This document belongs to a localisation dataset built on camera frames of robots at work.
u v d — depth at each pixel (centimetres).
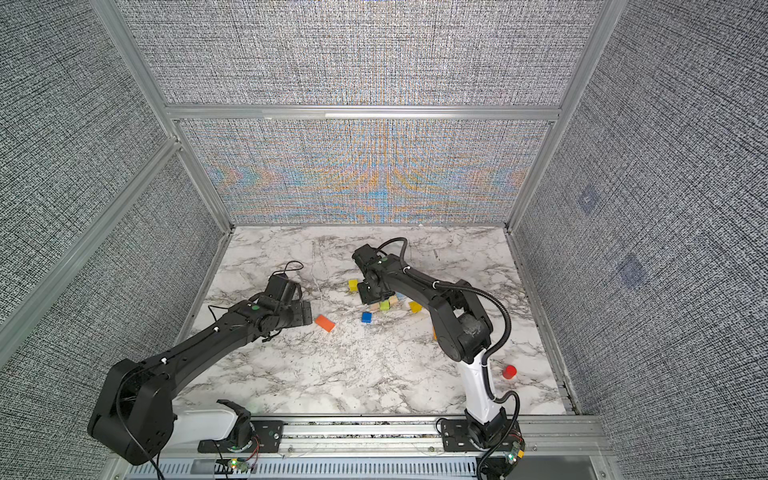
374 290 80
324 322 95
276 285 68
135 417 41
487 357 54
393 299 86
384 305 94
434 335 55
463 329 53
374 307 92
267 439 73
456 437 73
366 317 95
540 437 76
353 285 102
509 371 82
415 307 96
